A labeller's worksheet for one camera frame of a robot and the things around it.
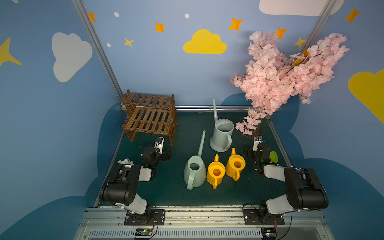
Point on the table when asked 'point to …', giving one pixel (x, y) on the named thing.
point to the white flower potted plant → (127, 162)
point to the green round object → (273, 157)
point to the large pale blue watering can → (221, 140)
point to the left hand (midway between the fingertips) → (163, 143)
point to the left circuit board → (143, 232)
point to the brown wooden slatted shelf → (149, 114)
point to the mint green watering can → (195, 173)
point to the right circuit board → (268, 233)
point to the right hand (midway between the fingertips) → (256, 145)
